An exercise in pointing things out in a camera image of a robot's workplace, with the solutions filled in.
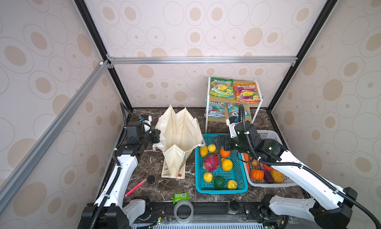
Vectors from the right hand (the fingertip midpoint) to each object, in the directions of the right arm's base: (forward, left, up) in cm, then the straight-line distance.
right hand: (220, 141), depth 72 cm
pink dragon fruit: (-4, +4, -16) cm, 17 cm away
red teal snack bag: (+27, -2, -6) cm, 28 cm away
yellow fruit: (-10, +6, -19) cm, 23 cm away
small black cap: (-13, +35, -14) cm, 40 cm away
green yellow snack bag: (+27, -3, +12) cm, 29 cm away
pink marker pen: (-14, +45, -23) cm, 53 cm away
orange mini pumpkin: (-10, -21, -18) cm, 30 cm away
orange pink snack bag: (+23, -16, +11) cm, 30 cm away
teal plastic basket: (-5, -1, -24) cm, 25 cm away
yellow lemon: (+6, +7, -20) cm, 22 cm away
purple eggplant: (-10, -27, -20) cm, 35 cm away
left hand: (+9, +29, -1) cm, 30 cm away
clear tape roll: (-22, +19, -21) cm, 36 cm away
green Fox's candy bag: (+28, -13, -6) cm, 31 cm away
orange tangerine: (+3, -6, -20) cm, 21 cm away
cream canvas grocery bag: (+20, +24, -22) cm, 38 cm away
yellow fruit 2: (-15, -7, -19) cm, 25 cm away
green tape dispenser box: (-20, +21, -22) cm, 36 cm away
